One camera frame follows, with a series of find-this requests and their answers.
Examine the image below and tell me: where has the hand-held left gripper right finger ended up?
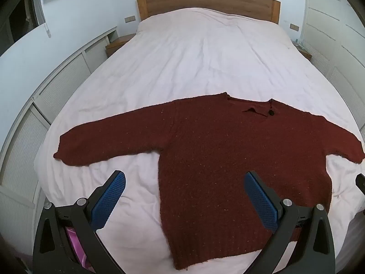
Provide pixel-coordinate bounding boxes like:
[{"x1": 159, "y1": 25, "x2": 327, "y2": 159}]
[{"x1": 244, "y1": 171, "x2": 336, "y2": 274}]

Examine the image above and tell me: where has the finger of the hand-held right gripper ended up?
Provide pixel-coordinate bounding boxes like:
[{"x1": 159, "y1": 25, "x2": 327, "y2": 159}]
[{"x1": 355, "y1": 173, "x2": 365, "y2": 196}]

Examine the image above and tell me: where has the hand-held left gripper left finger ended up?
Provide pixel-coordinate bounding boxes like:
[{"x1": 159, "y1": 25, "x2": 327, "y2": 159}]
[{"x1": 32, "y1": 170, "x2": 127, "y2": 274}]

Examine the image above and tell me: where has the dark red knit sweater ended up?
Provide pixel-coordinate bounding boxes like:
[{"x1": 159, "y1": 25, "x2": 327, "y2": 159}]
[{"x1": 53, "y1": 92, "x2": 365, "y2": 271}]

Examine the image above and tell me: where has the white low slatted cabinet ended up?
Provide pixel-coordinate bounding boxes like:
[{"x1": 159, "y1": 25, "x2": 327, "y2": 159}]
[{"x1": 0, "y1": 26, "x2": 119, "y2": 236}]

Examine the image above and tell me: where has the wooden nightstand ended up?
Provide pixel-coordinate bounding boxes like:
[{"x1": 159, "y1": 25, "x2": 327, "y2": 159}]
[
  {"x1": 292, "y1": 40, "x2": 313, "y2": 61},
  {"x1": 105, "y1": 33, "x2": 136, "y2": 58}
]

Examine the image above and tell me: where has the white wardrobe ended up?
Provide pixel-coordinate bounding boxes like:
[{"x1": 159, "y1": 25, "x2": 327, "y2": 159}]
[{"x1": 297, "y1": 0, "x2": 365, "y2": 147}]

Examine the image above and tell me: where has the bed with white sheet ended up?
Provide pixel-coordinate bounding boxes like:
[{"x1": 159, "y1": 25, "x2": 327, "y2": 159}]
[{"x1": 34, "y1": 6, "x2": 363, "y2": 274}]

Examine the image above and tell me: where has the wooden headboard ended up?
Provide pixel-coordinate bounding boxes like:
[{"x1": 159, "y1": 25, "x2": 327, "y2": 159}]
[{"x1": 136, "y1": 0, "x2": 281, "y2": 25}]

